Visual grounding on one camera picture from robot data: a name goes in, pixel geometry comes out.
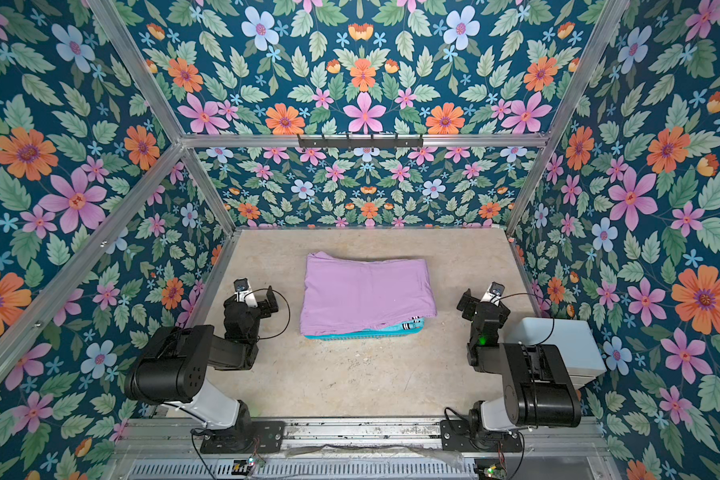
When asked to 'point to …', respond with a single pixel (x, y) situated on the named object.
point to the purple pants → (341, 295)
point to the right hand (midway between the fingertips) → (485, 293)
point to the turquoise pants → (399, 330)
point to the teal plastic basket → (329, 337)
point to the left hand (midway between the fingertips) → (256, 287)
